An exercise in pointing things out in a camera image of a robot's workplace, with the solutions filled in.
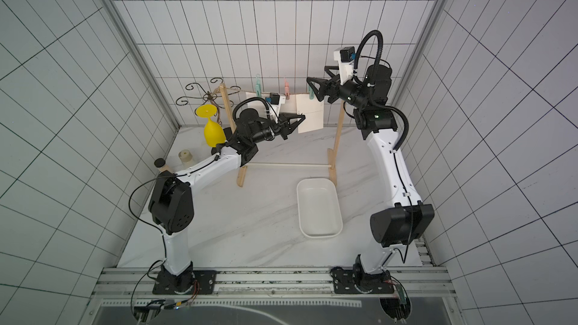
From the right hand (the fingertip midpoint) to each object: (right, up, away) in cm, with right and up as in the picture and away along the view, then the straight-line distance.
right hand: (322, 69), depth 66 cm
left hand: (-5, -14, +10) cm, 18 cm away
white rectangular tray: (+2, -49, +22) cm, 54 cm away
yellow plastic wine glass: (-40, -19, +21) cm, 49 cm away
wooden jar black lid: (-65, -31, +27) cm, 77 cm away
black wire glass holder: (-41, -4, +22) cm, 47 cm away
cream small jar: (-55, -29, +29) cm, 68 cm away
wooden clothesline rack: (+8, -27, +26) cm, 39 cm away
